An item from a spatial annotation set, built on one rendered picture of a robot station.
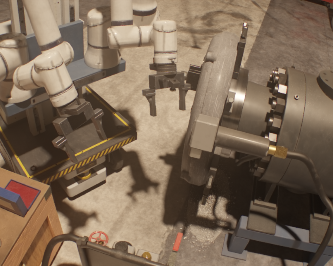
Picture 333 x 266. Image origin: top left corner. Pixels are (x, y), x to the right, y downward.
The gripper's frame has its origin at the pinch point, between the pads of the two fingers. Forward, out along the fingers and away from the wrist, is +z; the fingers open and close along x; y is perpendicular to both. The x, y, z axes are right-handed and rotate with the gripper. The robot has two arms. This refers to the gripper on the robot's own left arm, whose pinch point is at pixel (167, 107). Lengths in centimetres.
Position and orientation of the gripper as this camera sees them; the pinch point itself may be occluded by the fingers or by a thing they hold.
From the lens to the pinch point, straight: 129.1
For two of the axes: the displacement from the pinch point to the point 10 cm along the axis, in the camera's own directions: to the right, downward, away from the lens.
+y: 5.5, 2.5, -8.0
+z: 0.4, 9.5, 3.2
